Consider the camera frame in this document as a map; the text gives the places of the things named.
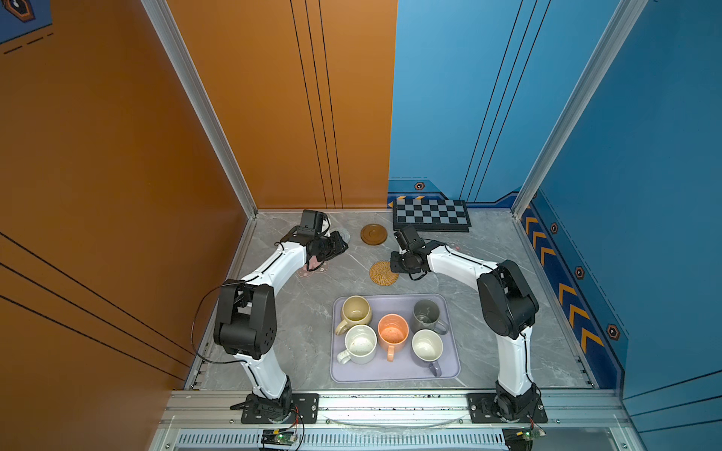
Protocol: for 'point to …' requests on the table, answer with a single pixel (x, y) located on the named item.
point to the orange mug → (393, 331)
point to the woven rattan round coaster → (381, 273)
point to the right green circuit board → (522, 438)
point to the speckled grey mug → (426, 315)
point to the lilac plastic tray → (405, 367)
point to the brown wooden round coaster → (373, 234)
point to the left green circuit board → (278, 437)
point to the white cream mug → (361, 342)
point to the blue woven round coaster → (344, 234)
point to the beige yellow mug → (355, 310)
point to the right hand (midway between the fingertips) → (394, 264)
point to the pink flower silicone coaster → (455, 246)
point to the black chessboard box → (435, 215)
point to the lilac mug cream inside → (427, 346)
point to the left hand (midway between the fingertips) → (348, 242)
